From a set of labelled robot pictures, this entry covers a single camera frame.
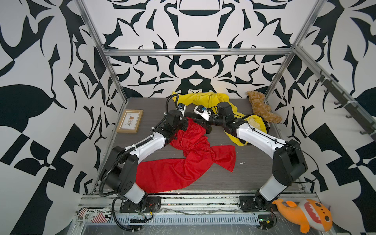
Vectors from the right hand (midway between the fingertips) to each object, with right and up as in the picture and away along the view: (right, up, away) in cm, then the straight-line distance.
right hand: (197, 113), depth 83 cm
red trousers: (+2, -23, +5) cm, 24 cm away
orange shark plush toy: (+48, -44, -18) cm, 68 cm away
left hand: (-8, -1, +5) cm, 10 cm away
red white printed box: (-49, -48, -14) cm, 70 cm away
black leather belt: (-3, -1, -10) cm, 10 cm away
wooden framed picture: (-46, -6, +22) cm, 52 cm away
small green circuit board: (+32, -52, -12) cm, 62 cm away
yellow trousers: (+13, +11, +28) cm, 33 cm away
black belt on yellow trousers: (+49, -8, +19) cm, 53 cm away
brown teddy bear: (+46, +4, +21) cm, 51 cm away
